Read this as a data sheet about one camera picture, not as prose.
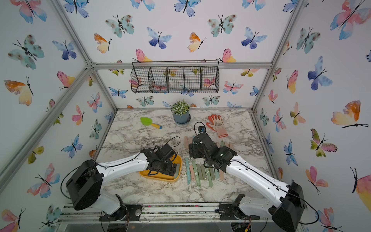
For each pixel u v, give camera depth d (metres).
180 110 1.00
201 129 0.67
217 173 0.86
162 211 0.76
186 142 1.01
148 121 1.14
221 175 0.86
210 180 0.84
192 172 0.87
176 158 0.71
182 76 0.98
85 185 0.43
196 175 0.86
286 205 0.38
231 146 0.99
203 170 0.88
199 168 0.89
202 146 0.55
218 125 1.08
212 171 0.89
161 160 0.62
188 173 0.87
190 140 1.02
